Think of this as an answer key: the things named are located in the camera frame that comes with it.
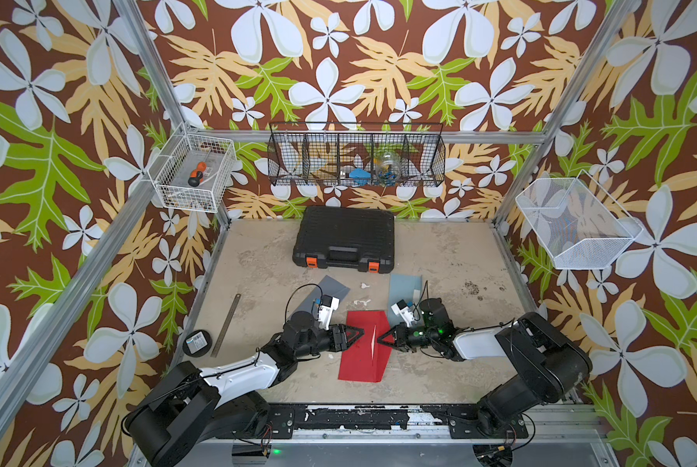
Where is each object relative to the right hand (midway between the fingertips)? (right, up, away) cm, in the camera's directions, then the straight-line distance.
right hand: (378, 341), depth 84 cm
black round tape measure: (-55, -1, +2) cm, 55 cm away
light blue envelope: (+12, +14, +14) cm, 23 cm away
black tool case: (-10, +31, +23) cm, 40 cm away
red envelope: (-4, -5, -1) cm, 6 cm away
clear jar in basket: (+5, +54, +13) cm, 56 cm away
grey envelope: (-16, +13, +19) cm, 28 cm away
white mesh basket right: (+57, +35, -2) cm, 67 cm away
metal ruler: (-48, +3, +7) cm, 48 cm away
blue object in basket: (-4, +52, +11) cm, 53 cm away
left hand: (-5, +5, -6) cm, 9 cm away
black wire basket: (-8, +60, +13) cm, 62 cm away
